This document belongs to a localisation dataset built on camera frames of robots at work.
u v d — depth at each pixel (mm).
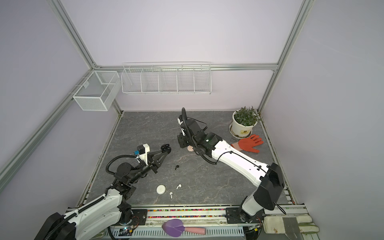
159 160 725
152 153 698
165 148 736
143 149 639
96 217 496
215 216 754
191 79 1084
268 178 419
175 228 712
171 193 806
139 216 738
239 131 991
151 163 664
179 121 671
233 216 732
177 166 913
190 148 988
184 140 667
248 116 938
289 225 698
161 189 809
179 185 829
